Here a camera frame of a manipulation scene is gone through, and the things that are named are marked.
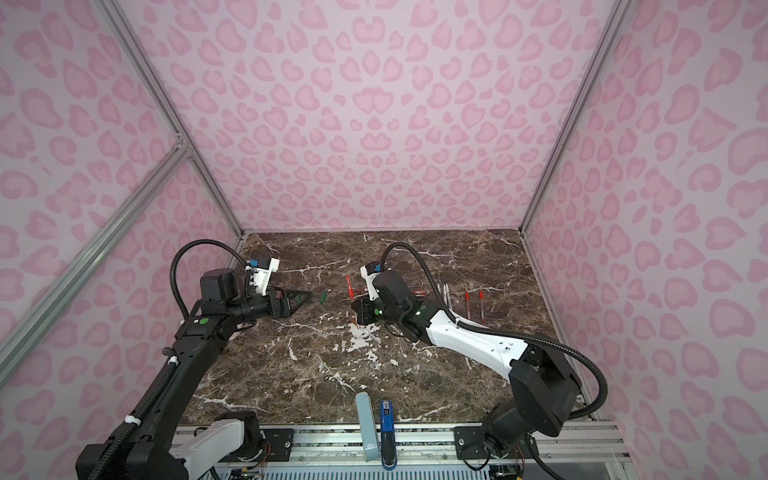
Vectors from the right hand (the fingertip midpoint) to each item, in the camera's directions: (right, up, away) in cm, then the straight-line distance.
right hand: (353, 303), depth 78 cm
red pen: (+39, -2, +22) cm, 45 cm away
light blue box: (+4, -30, -3) cm, 30 cm away
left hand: (-13, +4, -3) cm, 13 cm away
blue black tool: (+9, -32, -7) cm, 34 cm away
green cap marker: (+29, -1, +23) cm, 37 cm away
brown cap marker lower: (+5, -13, +13) cm, 19 cm away
